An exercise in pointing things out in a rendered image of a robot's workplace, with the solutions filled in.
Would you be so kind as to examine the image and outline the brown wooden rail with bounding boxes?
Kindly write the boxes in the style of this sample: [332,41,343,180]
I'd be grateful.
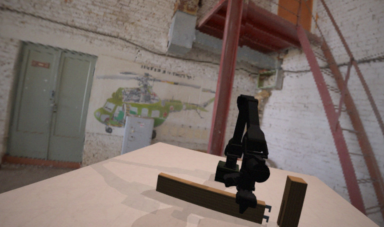
[156,173,272,224]

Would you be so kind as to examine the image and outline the brown wooden post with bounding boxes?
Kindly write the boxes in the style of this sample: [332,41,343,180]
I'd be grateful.
[277,175,308,227]

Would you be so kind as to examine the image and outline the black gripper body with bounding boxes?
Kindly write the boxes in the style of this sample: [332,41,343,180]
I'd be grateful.
[235,168,258,208]

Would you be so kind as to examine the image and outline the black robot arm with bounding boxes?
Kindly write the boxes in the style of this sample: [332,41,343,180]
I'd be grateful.
[223,94,270,188]

